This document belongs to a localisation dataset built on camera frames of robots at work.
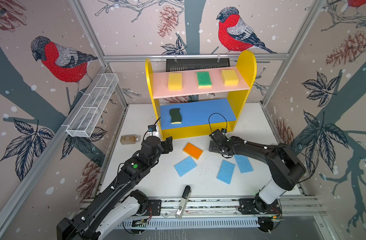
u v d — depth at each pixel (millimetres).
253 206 727
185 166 872
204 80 732
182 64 959
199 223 698
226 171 841
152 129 637
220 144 713
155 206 730
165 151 667
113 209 545
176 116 928
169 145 675
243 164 878
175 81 728
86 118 727
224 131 839
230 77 748
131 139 954
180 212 698
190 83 758
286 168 458
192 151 925
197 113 931
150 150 544
